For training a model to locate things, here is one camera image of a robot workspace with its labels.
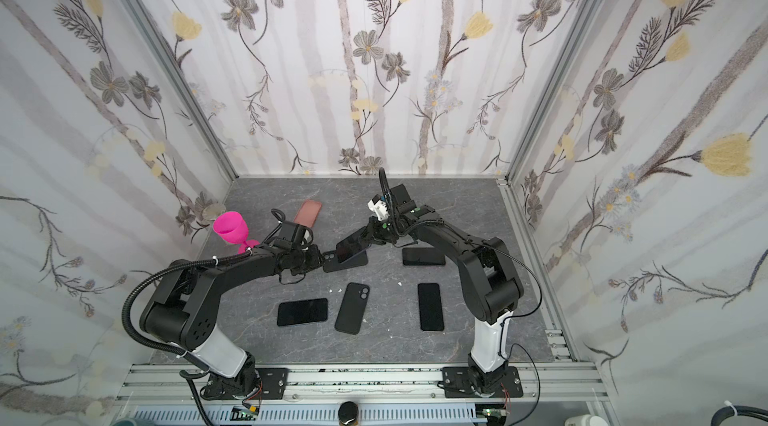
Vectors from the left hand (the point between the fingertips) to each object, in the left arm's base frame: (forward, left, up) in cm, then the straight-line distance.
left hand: (320, 252), depth 95 cm
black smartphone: (+4, -10, -4) cm, 12 cm away
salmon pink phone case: (+19, +7, -4) cm, 20 cm away
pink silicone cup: (+1, +23, +12) cm, 26 cm away
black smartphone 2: (-17, -35, -5) cm, 39 cm away
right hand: (0, -12, +13) cm, 18 cm away
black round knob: (-43, -12, +9) cm, 46 cm away
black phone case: (-1, -3, -4) cm, 5 cm away
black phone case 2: (-19, -11, -3) cm, 22 cm away
